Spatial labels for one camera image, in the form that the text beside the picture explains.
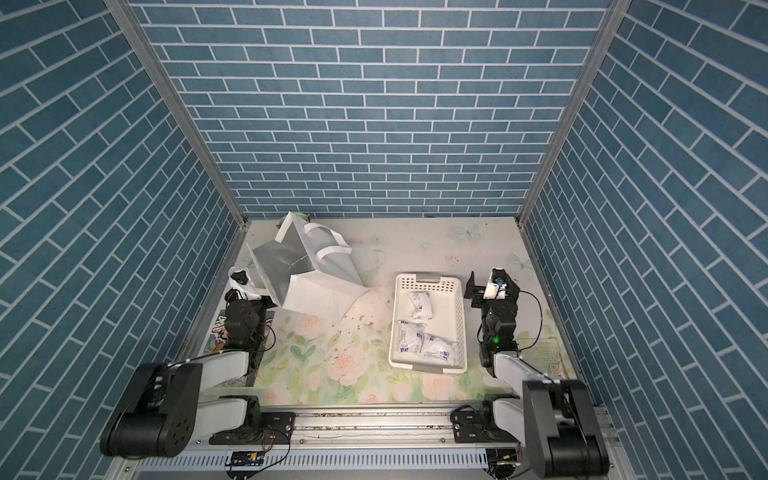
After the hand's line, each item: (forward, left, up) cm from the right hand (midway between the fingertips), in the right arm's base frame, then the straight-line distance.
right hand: (493, 276), depth 85 cm
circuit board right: (-41, -1, -16) cm, 44 cm away
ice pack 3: (-17, +15, -13) cm, 26 cm away
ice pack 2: (-14, +23, -13) cm, 30 cm away
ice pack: (-6, +19, -12) cm, 23 cm away
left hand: (-5, +65, 0) cm, 65 cm away
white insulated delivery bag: (+7, +59, -12) cm, 61 cm away
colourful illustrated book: (-18, +80, -15) cm, 83 cm away
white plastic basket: (-9, +17, -15) cm, 25 cm away
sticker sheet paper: (-15, -17, -16) cm, 28 cm away
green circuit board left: (-46, +61, -18) cm, 78 cm away
